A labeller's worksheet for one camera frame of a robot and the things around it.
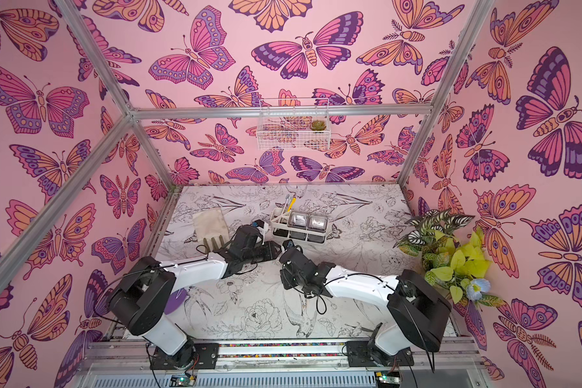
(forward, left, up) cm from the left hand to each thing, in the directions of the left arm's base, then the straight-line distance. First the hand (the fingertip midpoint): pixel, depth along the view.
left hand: (284, 248), depth 89 cm
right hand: (-8, -1, -1) cm, 8 cm away
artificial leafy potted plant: (-14, -49, +16) cm, 54 cm away
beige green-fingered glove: (+17, +34, -8) cm, 39 cm away
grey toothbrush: (+30, 0, -8) cm, 30 cm away
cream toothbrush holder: (+10, -5, 0) cm, 11 cm away
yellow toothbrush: (+31, -3, -9) cm, 32 cm away
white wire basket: (+40, -3, +26) cm, 48 cm away
